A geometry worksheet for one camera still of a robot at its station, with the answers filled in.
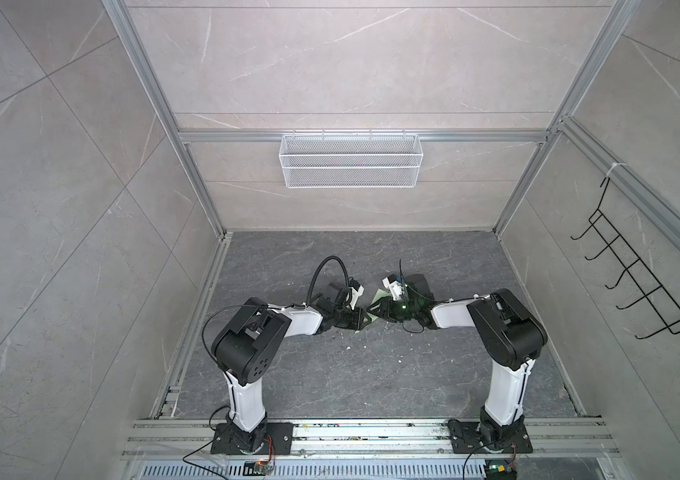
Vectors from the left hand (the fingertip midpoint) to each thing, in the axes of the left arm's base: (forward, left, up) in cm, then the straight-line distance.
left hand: (369, 314), depth 93 cm
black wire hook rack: (-9, -60, +29) cm, 67 cm away
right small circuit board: (-42, -28, -3) cm, 50 cm away
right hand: (+3, 0, -1) cm, 3 cm away
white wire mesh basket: (+45, +4, +27) cm, 52 cm away
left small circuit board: (-38, +31, -4) cm, 49 cm away
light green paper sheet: (+9, -4, -2) cm, 10 cm away
